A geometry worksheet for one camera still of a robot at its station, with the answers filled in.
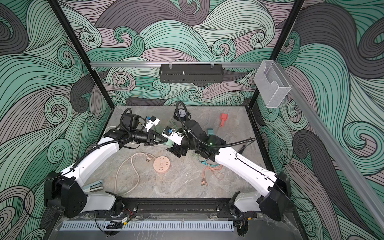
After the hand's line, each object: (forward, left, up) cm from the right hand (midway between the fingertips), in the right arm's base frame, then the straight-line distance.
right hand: (172, 140), depth 71 cm
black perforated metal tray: (+48, -9, +6) cm, 49 cm away
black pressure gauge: (+38, -1, -24) cm, 45 cm away
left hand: (+1, +3, -1) cm, 3 cm away
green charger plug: (0, +1, -1) cm, 2 cm away
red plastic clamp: (+38, -34, -26) cm, 58 cm away
